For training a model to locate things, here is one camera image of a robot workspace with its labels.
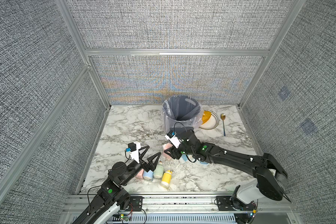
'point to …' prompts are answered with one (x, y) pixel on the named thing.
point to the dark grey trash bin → (180, 129)
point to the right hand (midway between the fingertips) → (167, 144)
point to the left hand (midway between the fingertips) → (157, 150)
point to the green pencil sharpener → (158, 172)
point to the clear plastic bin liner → (180, 110)
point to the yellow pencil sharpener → (166, 178)
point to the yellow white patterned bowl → (210, 120)
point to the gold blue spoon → (223, 116)
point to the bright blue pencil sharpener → (184, 156)
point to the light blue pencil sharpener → (148, 175)
